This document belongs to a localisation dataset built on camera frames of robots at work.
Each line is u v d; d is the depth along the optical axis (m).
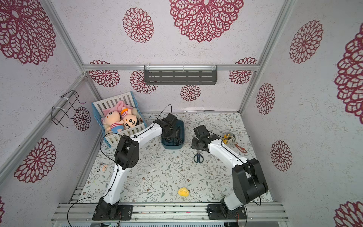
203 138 0.66
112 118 0.96
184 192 0.78
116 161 0.61
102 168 0.87
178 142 1.00
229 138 0.95
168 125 0.78
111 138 0.95
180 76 0.95
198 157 0.95
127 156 0.60
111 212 0.65
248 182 0.44
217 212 0.74
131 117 1.00
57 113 0.73
